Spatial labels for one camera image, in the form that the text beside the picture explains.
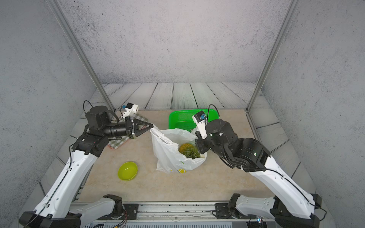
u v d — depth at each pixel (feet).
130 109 1.94
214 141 1.37
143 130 1.90
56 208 1.22
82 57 2.90
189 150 2.58
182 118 3.85
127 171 2.80
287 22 2.44
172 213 2.42
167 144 2.09
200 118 1.55
